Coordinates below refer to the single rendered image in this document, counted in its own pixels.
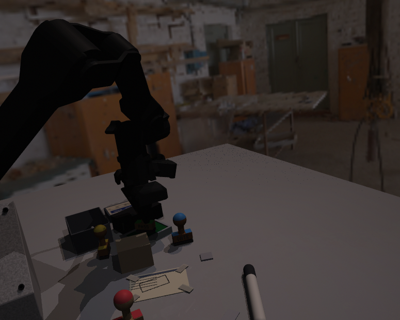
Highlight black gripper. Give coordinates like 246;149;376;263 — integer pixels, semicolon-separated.
114;149;168;224

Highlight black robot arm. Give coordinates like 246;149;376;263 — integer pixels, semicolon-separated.
0;19;170;180

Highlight rubber stamp with blue ball handle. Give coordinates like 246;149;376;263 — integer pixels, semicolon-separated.
171;213;194;246

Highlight tan box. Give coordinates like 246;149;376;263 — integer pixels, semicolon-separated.
116;232;154;274

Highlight green-handled pass stamp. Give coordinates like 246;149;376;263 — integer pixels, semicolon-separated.
134;220;156;233

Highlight red rubber stamp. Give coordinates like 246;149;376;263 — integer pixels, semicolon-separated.
112;290;144;320

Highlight beige paper card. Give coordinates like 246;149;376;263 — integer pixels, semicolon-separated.
127;264;194;302

